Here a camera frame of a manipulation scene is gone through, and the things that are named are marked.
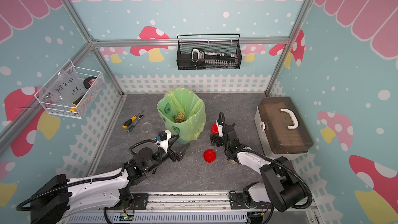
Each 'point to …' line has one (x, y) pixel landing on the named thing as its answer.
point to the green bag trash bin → (183, 113)
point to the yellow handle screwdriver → (133, 118)
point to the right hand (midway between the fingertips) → (217, 132)
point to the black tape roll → (88, 81)
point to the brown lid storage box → (282, 131)
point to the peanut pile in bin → (180, 118)
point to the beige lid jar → (233, 162)
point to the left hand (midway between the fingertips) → (185, 142)
